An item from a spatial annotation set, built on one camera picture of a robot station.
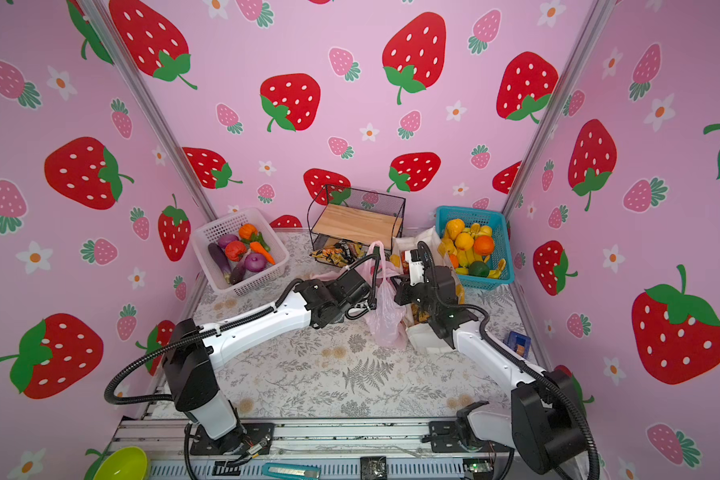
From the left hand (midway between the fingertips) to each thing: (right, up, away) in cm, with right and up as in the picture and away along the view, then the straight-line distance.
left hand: (333, 292), depth 82 cm
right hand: (+16, +5, 0) cm, 17 cm away
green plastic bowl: (-48, -40, -12) cm, 63 cm away
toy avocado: (+47, +6, +16) cm, 50 cm away
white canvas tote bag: (+23, -11, -6) cm, 26 cm away
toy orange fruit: (+52, +14, +25) cm, 59 cm away
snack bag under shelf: (0, +11, +19) cm, 22 cm away
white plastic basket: (-32, +6, +22) cm, 39 cm away
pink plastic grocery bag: (+15, -6, -9) cm, 19 cm away
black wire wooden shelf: (+1, +22, +22) cm, 31 cm away
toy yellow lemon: (+45, +16, +25) cm, 54 cm away
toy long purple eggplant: (-45, +8, +25) cm, 52 cm away
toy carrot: (-33, +14, +29) cm, 46 cm away
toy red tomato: (-39, +12, +25) cm, 48 cm away
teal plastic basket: (+56, +26, +34) cm, 70 cm away
